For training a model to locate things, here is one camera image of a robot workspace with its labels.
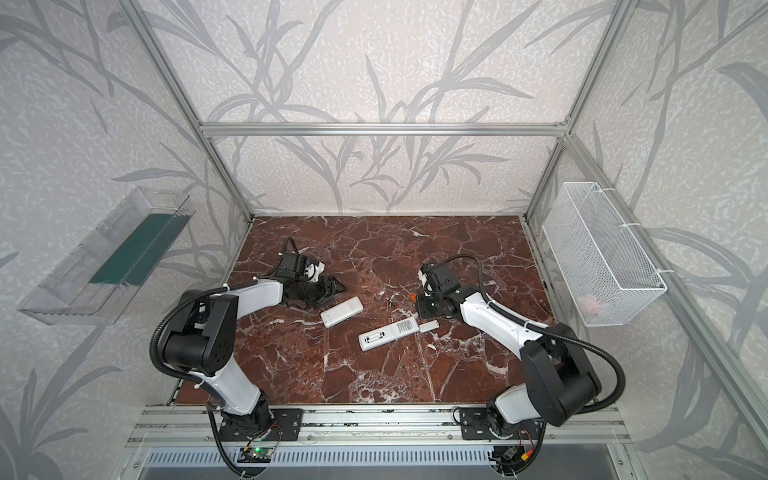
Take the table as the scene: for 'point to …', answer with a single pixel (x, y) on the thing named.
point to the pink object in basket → (589, 303)
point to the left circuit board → (255, 454)
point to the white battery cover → (429, 326)
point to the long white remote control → (404, 328)
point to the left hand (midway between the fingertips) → (344, 283)
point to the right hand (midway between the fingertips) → (421, 297)
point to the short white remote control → (334, 315)
